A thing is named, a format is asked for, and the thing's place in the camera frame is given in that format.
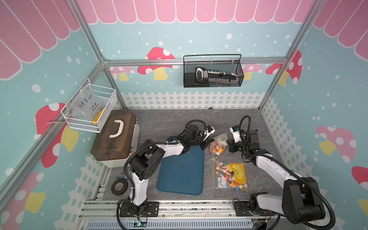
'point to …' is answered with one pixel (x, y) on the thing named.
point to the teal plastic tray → (182, 173)
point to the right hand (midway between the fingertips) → (227, 140)
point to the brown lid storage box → (118, 139)
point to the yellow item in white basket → (97, 116)
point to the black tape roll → (119, 186)
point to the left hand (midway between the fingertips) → (213, 140)
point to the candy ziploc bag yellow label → (229, 176)
